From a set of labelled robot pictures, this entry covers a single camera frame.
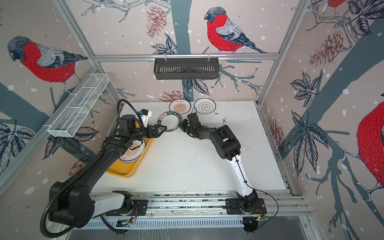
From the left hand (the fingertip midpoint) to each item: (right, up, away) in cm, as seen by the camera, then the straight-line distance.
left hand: (160, 127), depth 78 cm
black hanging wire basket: (+12, +41, +28) cm, 51 cm away
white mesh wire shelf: (-44, +5, -6) cm, 44 cm away
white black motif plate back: (+26, +14, +40) cm, 50 cm away
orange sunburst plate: (+6, +14, +43) cm, 45 cm away
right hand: (+6, -1, +25) cm, 26 cm away
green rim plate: (-1, +8, +32) cm, 33 cm away
